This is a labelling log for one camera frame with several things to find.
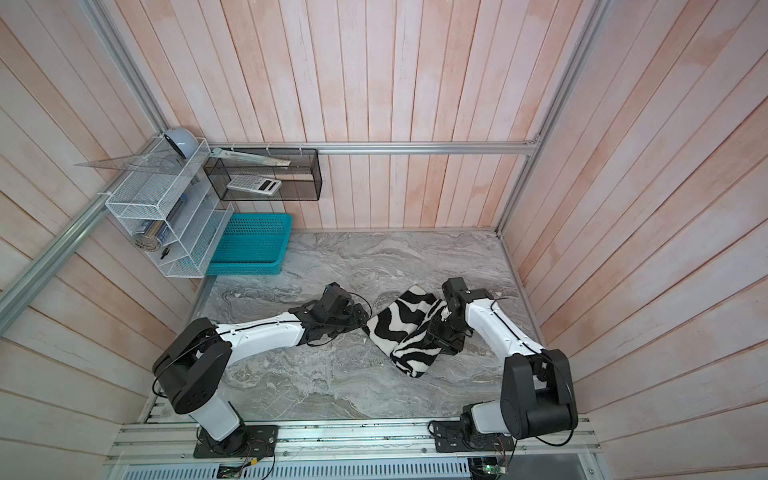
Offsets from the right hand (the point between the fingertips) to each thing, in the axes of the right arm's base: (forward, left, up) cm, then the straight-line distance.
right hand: (430, 341), depth 85 cm
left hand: (+6, +21, 0) cm, 22 cm away
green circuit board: (-29, -13, -5) cm, 33 cm away
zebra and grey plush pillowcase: (+5, +7, -3) cm, 9 cm away
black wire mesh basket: (+53, +44, +18) cm, 72 cm away
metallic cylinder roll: (+15, +74, +28) cm, 81 cm away
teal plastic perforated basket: (+33, +60, +5) cm, 69 cm away
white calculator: (+45, +57, +23) cm, 76 cm away
